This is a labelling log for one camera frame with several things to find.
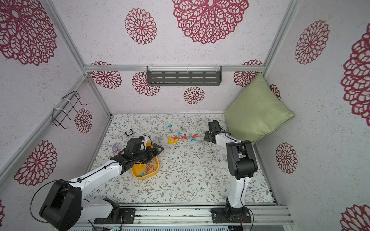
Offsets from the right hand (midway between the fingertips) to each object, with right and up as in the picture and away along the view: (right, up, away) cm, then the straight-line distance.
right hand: (209, 134), depth 102 cm
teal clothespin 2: (-11, -4, +4) cm, 12 cm away
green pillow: (+25, +14, -17) cm, 33 cm away
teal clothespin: (-29, +6, +11) cm, 32 cm away
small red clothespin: (-9, -2, +4) cm, 11 cm away
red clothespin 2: (-19, -3, +5) cm, 20 cm away
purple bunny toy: (-64, -10, -7) cm, 65 cm away
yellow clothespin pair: (-27, -5, +1) cm, 28 cm away
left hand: (-32, -10, -17) cm, 37 cm away
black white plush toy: (-58, +1, +5) cm, 58 cm away
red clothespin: (-40, -22, -13) cm, 48 cm away
